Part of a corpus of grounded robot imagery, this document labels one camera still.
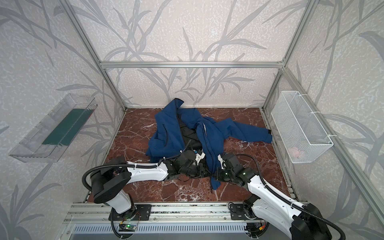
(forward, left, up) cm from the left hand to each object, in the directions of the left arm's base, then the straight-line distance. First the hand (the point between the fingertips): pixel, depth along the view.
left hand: (213, 172), depth 77 cm
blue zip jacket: (+30, +22, -6) cm, 37 cm away
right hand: (+2, 0, -3) cm, 4 cm away
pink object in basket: (+7, -39, +12) cm, 42 cm away
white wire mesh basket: (+7, -36, +26) cm, 45 cm away
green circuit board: (-23, +42, -10) cm, 49 cm away
